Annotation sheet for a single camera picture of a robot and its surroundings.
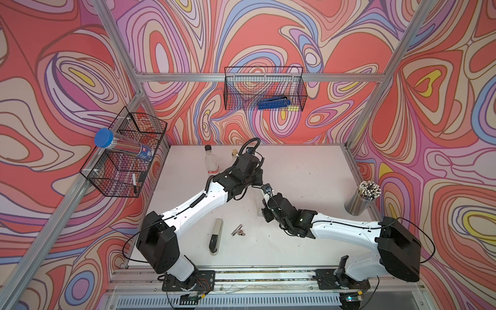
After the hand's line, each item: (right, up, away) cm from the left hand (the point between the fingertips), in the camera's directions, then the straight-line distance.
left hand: (263, 173), depth 80 cm
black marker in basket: (-50, -3, -8) cm, 50 cm away
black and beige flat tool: (-20, -28, 0) cm, 34 cm away
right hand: (+1, -14, +2) cm, 15 cm away
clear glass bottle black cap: (-24, +5, +8) cm, 26 cm away
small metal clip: (-11, -26, +6) cm, 29 cm away
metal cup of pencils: (+43, -13, +4) cm, 45 cm away
